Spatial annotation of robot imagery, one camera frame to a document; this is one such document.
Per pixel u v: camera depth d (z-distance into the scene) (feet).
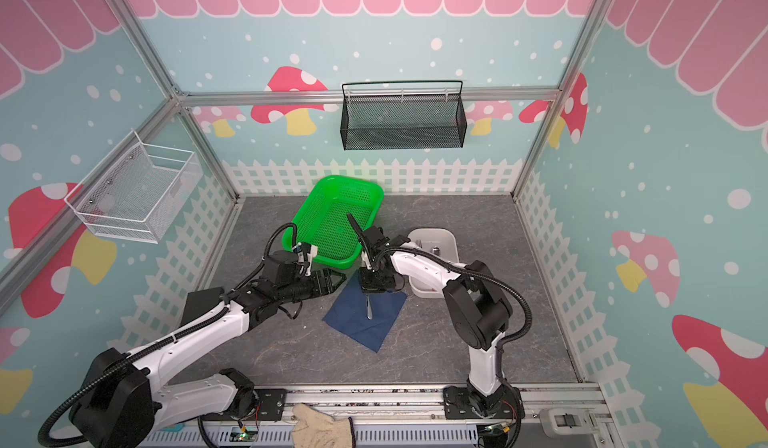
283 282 2.12
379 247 2.20
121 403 1.31
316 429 2.34
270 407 2.47
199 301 3.02
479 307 1.60
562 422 2.28
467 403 2.17
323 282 2.39
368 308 2.79
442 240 3.28
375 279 2.55
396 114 3.08
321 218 3.69
